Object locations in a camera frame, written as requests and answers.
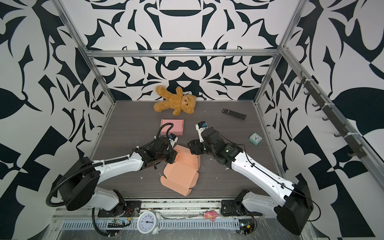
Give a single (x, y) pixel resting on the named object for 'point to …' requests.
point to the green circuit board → (246, 226)
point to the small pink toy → (210, 215)
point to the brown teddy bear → (177, 102)
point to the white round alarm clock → (150, 222)
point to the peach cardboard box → (181, 176)
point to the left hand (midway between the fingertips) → (177, 150)
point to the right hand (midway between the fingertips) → (193, 142)
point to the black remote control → (237, 115)
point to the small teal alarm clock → (255, 138)
